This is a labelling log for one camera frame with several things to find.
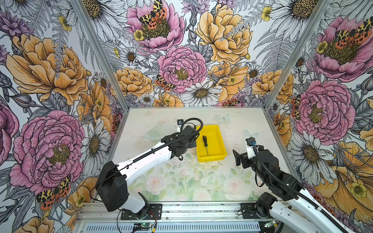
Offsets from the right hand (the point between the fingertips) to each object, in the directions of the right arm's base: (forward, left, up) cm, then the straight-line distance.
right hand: (242, 152), depth 74 cm
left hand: (+9, +30, -3) cm, 32 cm away
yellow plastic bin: (+15, +9, -20) cm, 26 cm away
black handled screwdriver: (+18, +16, -18) cm, 30 cm away
